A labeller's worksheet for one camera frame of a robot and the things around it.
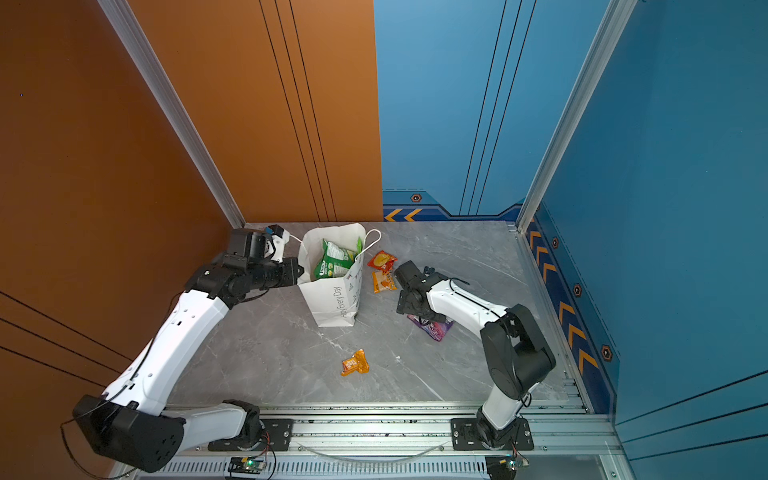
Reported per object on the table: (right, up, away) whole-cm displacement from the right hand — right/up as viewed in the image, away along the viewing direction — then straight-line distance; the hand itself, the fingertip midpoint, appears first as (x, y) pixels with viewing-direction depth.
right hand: (415, 310), depth 91 cm
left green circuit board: (-42, -33, -20) cm, 57 cm away
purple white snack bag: (+5, -5, -2) cm, 8 cm away
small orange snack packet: (-10, +8, +10) cm, 16 cm away
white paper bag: (-22, +5, -12) cm, 26 cm away
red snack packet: (-10, +14, +14) cm, 23 cm away
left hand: (-30, +15, -14) cm, 36 cm away
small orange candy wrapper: (-17, -13, -7) cm, 23 cm away
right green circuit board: (+20, -34, -20) cm, 44 cm away
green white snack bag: (-23, +15, -5) cm, 28 cm away
